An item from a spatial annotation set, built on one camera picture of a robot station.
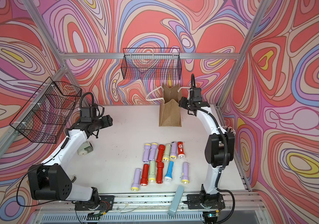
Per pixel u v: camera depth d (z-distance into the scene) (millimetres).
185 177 787
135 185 764
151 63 954
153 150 902
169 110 981
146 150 907
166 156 866
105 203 728
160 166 837
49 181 416
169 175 802
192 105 674
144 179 784
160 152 894
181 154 881
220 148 511
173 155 872
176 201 731
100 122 749
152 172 810
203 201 664
